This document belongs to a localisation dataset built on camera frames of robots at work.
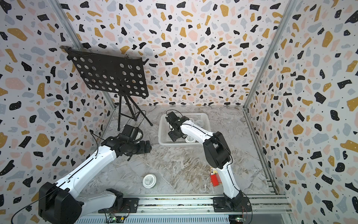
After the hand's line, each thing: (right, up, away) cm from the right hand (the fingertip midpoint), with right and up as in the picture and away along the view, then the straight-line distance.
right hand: (176, 134), depth 96 cm
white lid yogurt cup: (+9, -3, -3) cm, 10 cm away
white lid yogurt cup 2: (-13, -23, -19) cm, 33 cm away
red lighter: (+24, -24, -15) cm, 37 cm away
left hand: (-16, -6, -14) cm, 23 cm away
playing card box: (+23, -21, -11) cm, 33 cm away
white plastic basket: (-9, +5, +2) cm, 10 cm away
